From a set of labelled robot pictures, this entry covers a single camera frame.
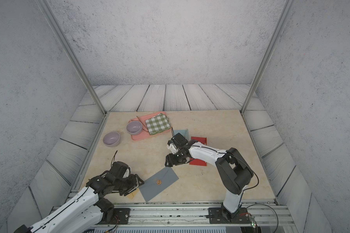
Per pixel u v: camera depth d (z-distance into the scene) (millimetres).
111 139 1005
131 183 711
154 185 838
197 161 726
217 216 716
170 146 827
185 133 1096
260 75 968
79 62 921
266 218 738
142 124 1098
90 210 593
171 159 761
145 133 1066
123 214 734
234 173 466
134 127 1070
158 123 1116
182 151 659
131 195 792
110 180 621
